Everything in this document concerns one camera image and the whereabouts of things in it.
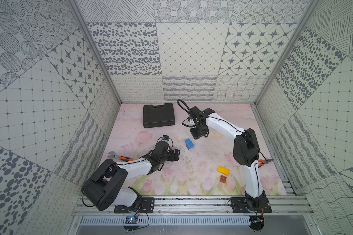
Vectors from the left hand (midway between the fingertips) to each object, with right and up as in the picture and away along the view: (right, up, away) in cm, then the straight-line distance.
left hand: (178, 152), depth 88 cm
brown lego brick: (+26, -13, -6) cm, 30 cm away
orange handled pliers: (+54, -6, +1) cm, 54 cm away
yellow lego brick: (+27, -10, -3) cm, 29 cm away
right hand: (+12, +9, +4) cm, 16 cm away
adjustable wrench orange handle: (-42, -3, +2) cm, 42 cm away
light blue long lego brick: (+6, +5, +3) cm, 9 cm away
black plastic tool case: (-17, +22, +23) cm, 36 cm away
